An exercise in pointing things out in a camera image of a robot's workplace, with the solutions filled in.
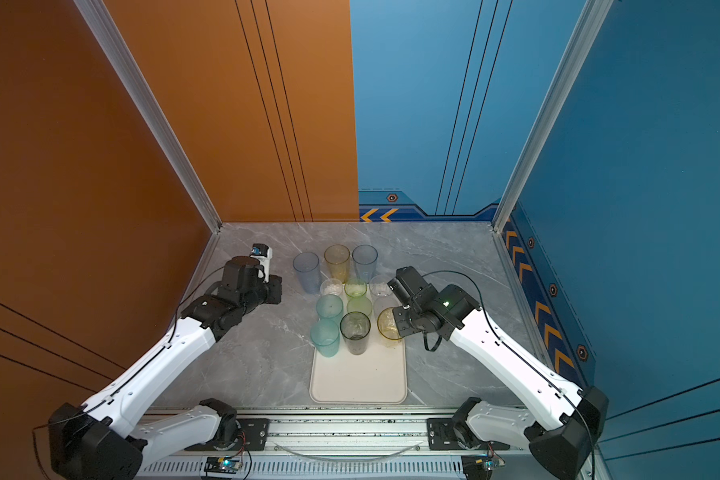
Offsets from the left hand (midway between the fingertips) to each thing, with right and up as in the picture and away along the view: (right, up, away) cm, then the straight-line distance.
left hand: (279, 276), depth 81 cm
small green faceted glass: (+20, -5, +16) cm, 26 cm away
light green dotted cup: (+21, -9, +8) cm, 24 cm away
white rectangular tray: (+27, -28, +2) cm, 39 cm away
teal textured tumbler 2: (+11, -19, +8) cm, 23 cm away
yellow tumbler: (+29, -11, -8) cm, 32 cm away
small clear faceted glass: (+12, -5, +16) cm, 21 cm away
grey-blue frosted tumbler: (+4, +2, +15) cm, 16 cm away
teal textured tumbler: (+12, -11, +11) cm, 19 cm away
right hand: (+33, -10, -6) cm, 35 cm away
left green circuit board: (-11, -45, -10) cm, 47 cm away
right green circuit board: (+51, -45, -10) cm, 68 cm away
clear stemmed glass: (+28, -5, +18) cm, 33 cm away
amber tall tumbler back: (+14, +4, +14) cm, 21 cm away
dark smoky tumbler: (+20, -15, +4) cm, 26 cm away
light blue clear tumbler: (+23, +5, +19) cm, 30 cm away
